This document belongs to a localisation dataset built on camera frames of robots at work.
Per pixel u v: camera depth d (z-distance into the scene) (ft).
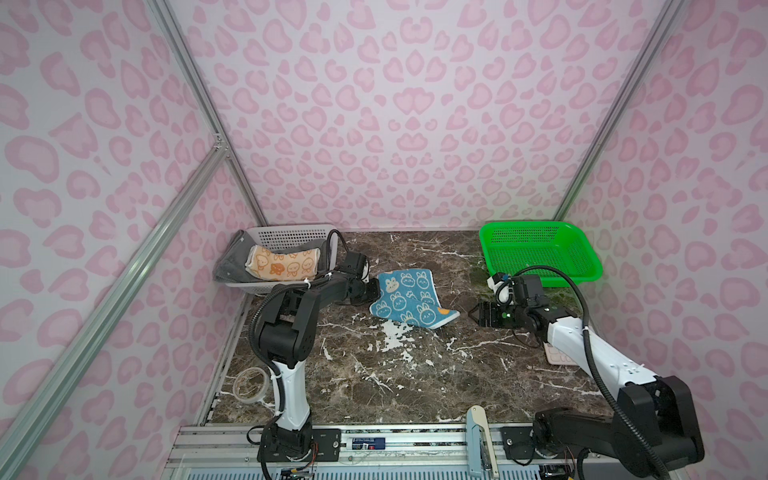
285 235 3.61
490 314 2.47
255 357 1.64
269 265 3.37
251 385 2.73
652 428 1.31
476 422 2.42
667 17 2.28
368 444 2.36
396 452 2.38
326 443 2.40
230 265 3.04
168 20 2.27
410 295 3.16
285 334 1.71
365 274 3.28
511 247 3.74
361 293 2.82
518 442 2.42
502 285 2.51
